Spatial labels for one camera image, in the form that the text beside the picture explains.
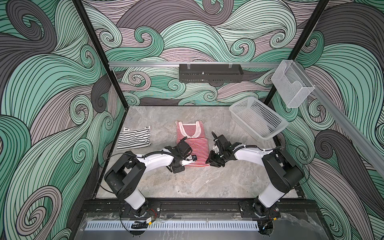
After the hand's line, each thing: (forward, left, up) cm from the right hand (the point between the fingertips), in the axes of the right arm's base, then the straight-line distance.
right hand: (205, 164), depth 88 cm
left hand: (+1, +16, 0) cm, 16 cm away
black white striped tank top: (+17, +49, +2) cm, 52 cm away
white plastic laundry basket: (+35, -43, 0) cm, 55 cm away
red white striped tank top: (+23, +6, 0) cm, 24 cm away
